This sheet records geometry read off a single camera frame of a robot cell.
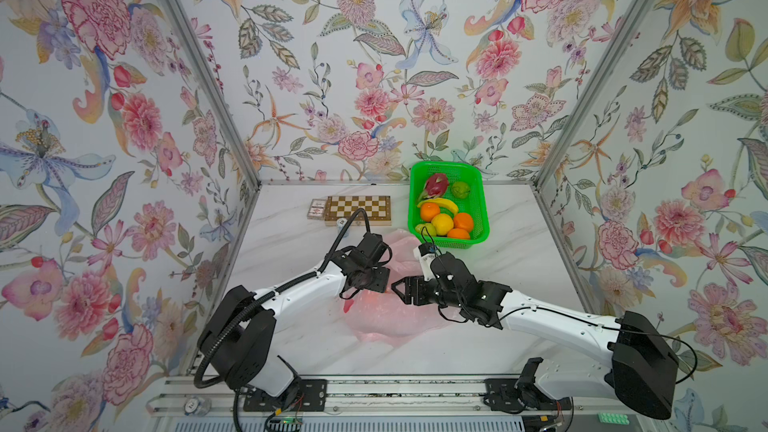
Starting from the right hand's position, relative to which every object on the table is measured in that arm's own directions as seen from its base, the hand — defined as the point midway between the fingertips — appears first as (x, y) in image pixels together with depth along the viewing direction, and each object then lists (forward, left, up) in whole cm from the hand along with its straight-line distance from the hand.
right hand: (398, 284), depth 79 cm
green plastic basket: (+40, -28, -13) cm, 50 cm away
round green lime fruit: (+44, -23, -9) cm, 50 cm away
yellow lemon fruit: (+27, -15, -8) cm, 32 cm away
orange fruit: (+34, -11, -9) cm, 36 cm away
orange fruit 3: (+23, -19, -7) cm, 31 cm away
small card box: (+34, +30, -11) cm, 47 cm away
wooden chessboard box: (+35, +22, -10) cm, 43 cm away
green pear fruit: (+25, -11, -8) cm, 29 cm away
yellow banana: (+39, -15, -9) cm, 43 cm away
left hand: (+4, +5, -6) cm, 9 cm away
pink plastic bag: (-5, +3, -10) cm, 12 cm away
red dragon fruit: (+43, -13, -6) cm, 45 cm away
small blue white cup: (+25, +20, -7) cm, 33 cm away
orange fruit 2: (+30, -22, -9) cm, 38 cm away
